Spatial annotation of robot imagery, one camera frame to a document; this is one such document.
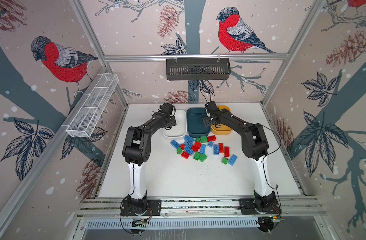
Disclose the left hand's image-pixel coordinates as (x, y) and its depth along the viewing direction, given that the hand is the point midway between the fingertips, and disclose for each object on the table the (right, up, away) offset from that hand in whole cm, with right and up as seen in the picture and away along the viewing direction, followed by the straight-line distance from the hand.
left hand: (166, 121), depth 101 cm
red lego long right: (+39, -19, -9) cm, 45 cm away
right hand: (+32, 0, +3) cm, 32 cm away
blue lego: (+43, -23, -11) cm, 50 cm away
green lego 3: (+9, -18, -9) cm, 22 cm away
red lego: (+13, -21, -9) cm, 26 cm away
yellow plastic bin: (+39, -5, -5) cm, 40 cm away
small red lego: (+36, -17, -8) cm, 41 cm away
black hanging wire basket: (+22, +38, +5) cm, 45 cm away
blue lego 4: (+33, -17, -9) cm, 38 cm away
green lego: (+37, -23, -13) cm, 46 cm away
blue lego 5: (+25, -17, -8) cm, 31 cm away
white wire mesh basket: (-36, +10, -23) cm, 44 cm away
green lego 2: (+20, -21, -11) cm, 31 cm away
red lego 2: (+20, -16, -6) cm, 27 cm away
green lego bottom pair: (+24, -21, -13) cm, 34 cm away
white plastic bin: (+8, -7, +3) cm, 11 cm away
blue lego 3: (+15, -17, -7) cm, 24 cm away
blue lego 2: (+6, -15, -4) cm, 17 cm away
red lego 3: (+31, -11, -3) cm, 33 cm away
